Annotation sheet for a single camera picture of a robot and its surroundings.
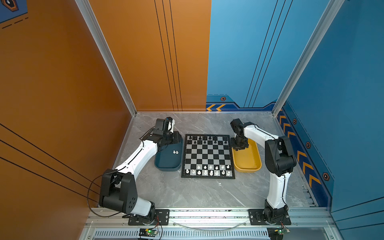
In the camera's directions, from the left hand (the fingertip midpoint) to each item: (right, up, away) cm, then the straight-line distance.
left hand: (179, 135), depth 87 cm
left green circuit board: (-13, -46, -16) cm, 50 cm away
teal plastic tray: (-7, -15, +8) cm, 19 cm away
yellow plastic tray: (+41, -15, +2) cm, 44 cm away
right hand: (+35, -9, +11) cm, 38 cm away
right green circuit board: (+48, -46, -17) cm, 69 cm away
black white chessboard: (+17, -14, +7) cm, 23 cm away
